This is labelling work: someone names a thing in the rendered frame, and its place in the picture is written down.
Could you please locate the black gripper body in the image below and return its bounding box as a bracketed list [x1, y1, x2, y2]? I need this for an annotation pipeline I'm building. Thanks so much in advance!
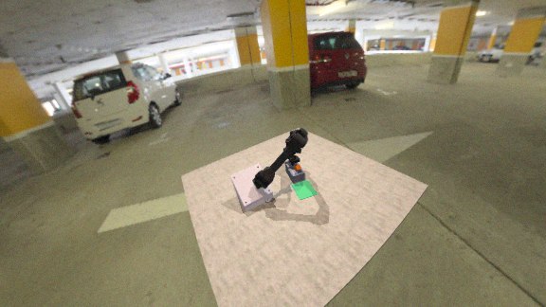
[290, 152, 300, 164]

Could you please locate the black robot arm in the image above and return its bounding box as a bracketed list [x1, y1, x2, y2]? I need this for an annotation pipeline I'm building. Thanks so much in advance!
[252, 127, 309, 190]

